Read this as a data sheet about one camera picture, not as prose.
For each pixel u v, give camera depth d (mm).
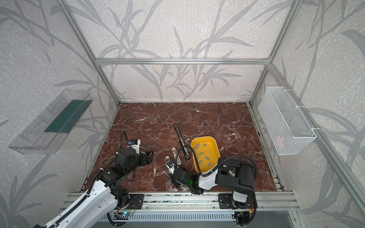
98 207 567
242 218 707
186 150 889
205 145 961
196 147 937
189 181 653
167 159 843
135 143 711
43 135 639
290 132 599
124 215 717
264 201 752
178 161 963
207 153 921
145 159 709
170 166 724
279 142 728
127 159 599
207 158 891
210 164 884
